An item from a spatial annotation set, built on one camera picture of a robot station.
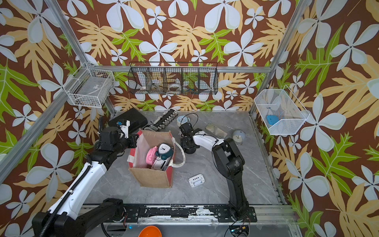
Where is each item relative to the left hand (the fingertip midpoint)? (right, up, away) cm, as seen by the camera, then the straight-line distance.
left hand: (137, 133), depth 80 cm
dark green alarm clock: (+14, -11, +5) cm, 18 cm away
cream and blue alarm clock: (+24, +9, +33) cm, 41 cm away
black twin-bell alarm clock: (+29, -12, +15) cm, 35 cm away
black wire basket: (+18, +36, +18) cm, 44 cm away
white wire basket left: (-30, +27, +5) cm, 40 cm away
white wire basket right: (+80, +12, +3) cm, 81 cm away
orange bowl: (+10, -45, -12) cm, 48 cm away
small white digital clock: (+33, -27, +4) cm, 43 cm away
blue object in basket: (+74, +8, +1) cm, 75 cm away
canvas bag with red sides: (+8, -21, -9) cm, 24 cm away
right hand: (+27, -8, +19) cm, 34 cm away
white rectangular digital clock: (+11, -18, +5) cm, 22 cm away
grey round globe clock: (+61, -3, +17) cm, 64 cm away
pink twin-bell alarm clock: (+7, -13, +3) cm, 14 cm away
